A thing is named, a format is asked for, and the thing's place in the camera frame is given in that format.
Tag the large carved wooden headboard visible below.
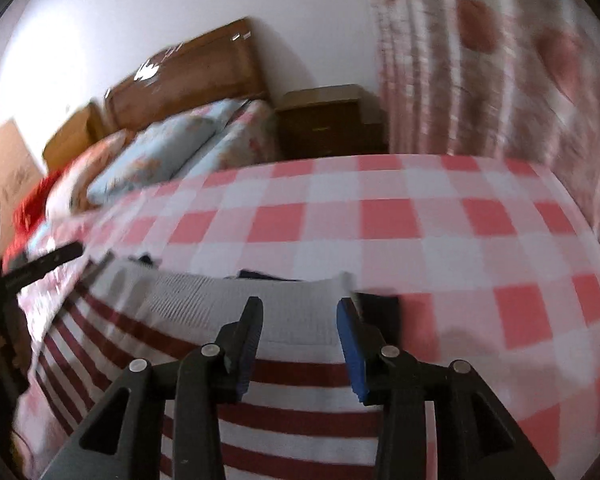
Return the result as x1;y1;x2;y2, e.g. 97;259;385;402
104;17;271;133

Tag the pink floral pillow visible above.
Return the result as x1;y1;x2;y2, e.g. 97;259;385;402
45;130;137;216

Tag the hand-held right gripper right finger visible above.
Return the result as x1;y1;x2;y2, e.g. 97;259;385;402
336;297;556;480

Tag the red grey striped sweater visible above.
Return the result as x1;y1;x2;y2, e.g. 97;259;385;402
10;255;406;480

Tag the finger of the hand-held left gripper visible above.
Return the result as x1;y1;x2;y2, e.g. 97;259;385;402
2;241;84;292
81;252;117;281

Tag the dark wooden nightstand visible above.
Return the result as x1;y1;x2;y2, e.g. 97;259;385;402
275;85;391;161

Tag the small wooden headboard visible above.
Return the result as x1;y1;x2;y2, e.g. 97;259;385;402
42;102;109;171

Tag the pink tulip print curtain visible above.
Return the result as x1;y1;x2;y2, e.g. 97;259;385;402
360;0;600;271

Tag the red cloth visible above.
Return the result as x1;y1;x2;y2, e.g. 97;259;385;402
0;170;67;261

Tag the pink white checked blanket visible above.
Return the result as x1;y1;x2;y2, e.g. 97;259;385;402
17;154;600;480

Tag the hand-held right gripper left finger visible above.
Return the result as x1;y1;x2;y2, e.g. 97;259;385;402
40;296;264;480

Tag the light wooden wardrobe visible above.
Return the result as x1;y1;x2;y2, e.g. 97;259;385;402
0;119;46;246

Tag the light blue floral pillow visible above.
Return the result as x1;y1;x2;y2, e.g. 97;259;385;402
86;99;246;206

